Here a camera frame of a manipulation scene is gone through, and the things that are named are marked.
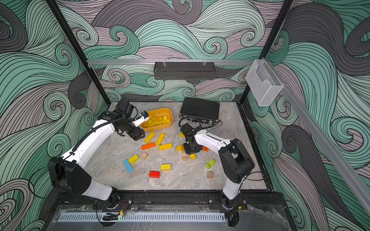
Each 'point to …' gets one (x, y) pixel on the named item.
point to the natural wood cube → (210, 174)
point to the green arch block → (211, 163)
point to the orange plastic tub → (159, 119)
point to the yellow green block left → (133, 159)
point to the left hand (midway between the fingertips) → (138, 129)
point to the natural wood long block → (184, 156)
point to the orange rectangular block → (148, 146)
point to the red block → (154, 174)
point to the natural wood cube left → (144, 155)
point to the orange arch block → (205, 148)
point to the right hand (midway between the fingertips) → (189, 152)
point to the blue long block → (128, 165)
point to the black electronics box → (203, 111)
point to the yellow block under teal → (181, 134)
